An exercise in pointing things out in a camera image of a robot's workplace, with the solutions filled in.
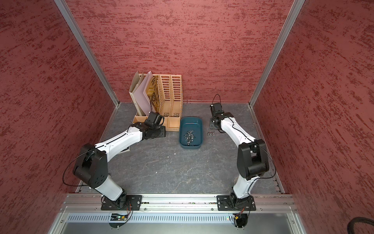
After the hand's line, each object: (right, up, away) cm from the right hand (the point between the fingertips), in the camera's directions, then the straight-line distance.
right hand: (216, 127), depth 92 cm
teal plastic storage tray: (-15, +1, +16) cm, 21 cm away
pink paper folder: (-50, +20, -1) cm, 53 cm away
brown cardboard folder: (-55, +33, +7) cm, 64 cm away
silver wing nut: (-4, -6, +8) cm, 11 cm away
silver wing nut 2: (-1, -5, +8) cm, 10 cm away
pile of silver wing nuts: (-18, -7, +7) cm, 21 cm away
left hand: (-35, -5, -2) cm, 36 cm away
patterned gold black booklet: (-44, +23, +8) cm, 50 cm away
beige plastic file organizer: (-39, +25, +25) cm, 52 cm away
